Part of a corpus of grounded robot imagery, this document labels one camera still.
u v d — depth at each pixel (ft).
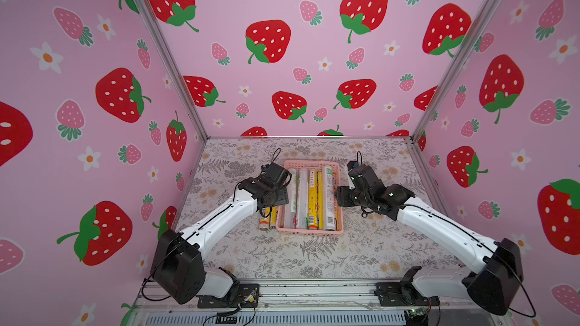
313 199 3.06
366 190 1.91
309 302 2.40
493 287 1.28
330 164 3.32
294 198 3.07
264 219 2.89
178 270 1.34
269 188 1.94
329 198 2.90
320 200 3.03
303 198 3.08
